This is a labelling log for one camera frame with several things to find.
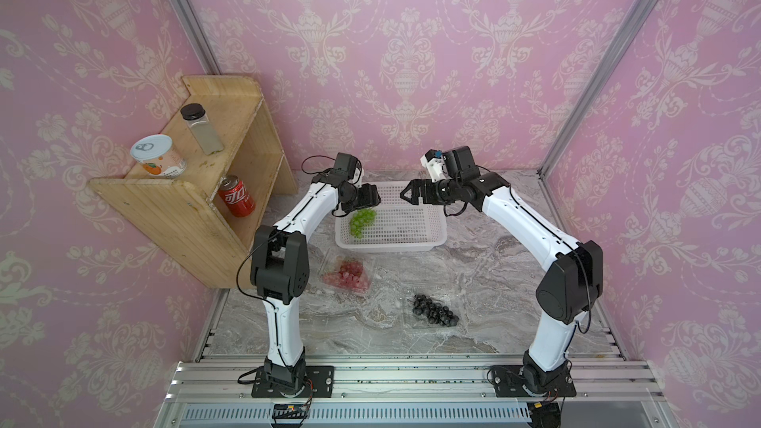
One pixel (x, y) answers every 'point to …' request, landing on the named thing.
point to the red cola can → (235, 195)
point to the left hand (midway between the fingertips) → (373, 202)
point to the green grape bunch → (361, 218)
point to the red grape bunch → (350, 274)
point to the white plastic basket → (400, 226)
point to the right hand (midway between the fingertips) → (413, 194)
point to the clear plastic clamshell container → (332, 263)
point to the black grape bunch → (435, 312)
